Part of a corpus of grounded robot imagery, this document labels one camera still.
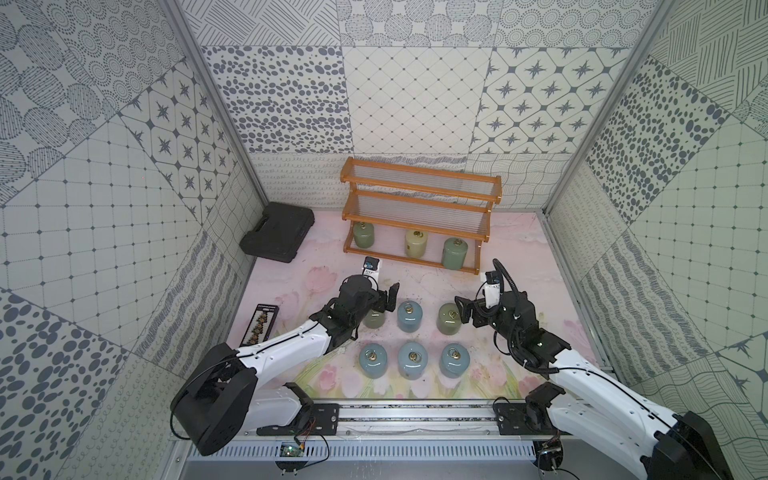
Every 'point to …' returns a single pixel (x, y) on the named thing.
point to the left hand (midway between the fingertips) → (393, 283)
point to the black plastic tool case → (280, 232)
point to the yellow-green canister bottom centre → (416, 242)
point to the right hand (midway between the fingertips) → (472, 297)
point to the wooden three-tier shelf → (417, 215)
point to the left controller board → (292, 449)
